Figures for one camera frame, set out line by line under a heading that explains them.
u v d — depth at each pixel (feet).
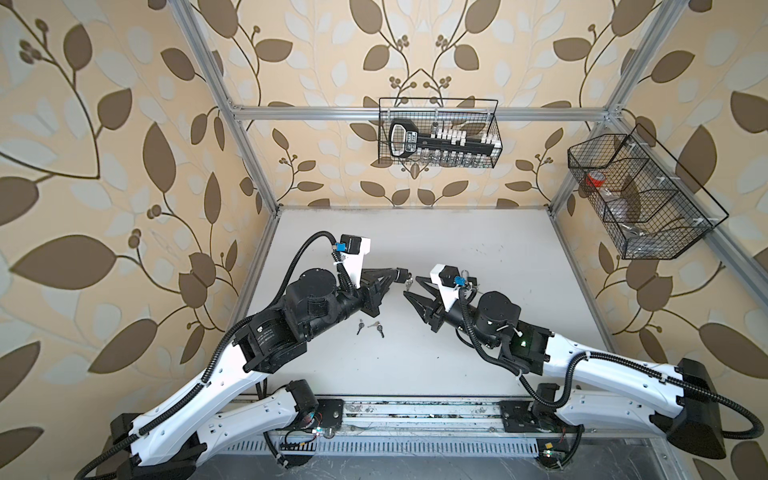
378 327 2.94
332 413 2.43
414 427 2.42
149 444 1.27
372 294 1.65
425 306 1.90
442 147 2.83
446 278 1.77
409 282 2.07
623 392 1.46
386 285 1.90
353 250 1.68
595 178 2.89
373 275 1.74
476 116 2.99
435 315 1.86
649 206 2.41
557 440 2.35
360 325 2.96
